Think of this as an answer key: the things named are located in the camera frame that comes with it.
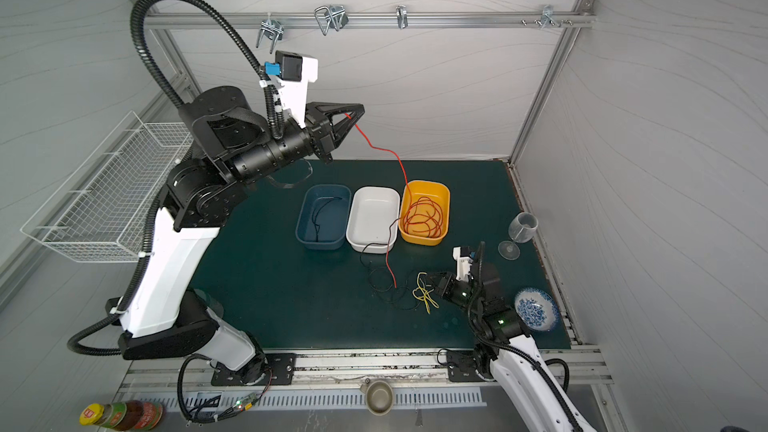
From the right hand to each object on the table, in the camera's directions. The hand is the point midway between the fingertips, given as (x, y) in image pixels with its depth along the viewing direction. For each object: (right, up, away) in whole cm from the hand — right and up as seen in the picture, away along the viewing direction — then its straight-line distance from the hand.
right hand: (432, 269), depth 80 cm
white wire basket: (-75, +17, -15) cm, 78 cm away
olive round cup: (-14, -27, -11) cm, 33 cm away
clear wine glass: (+27, +10, +6) cm, 29 cm away
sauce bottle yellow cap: (-65, -19, -27) cm, 73 cm away
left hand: (-15, +35, -35) cm, 52 cm away
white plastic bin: (-18, +11, +24) cm, 32 cm away
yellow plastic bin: (+7, +20, +26) cm, 34 cm away
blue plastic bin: (-34, +12, +21) cm, 42 cm away
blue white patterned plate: (+29, -12, +2) cm, 32 cm away
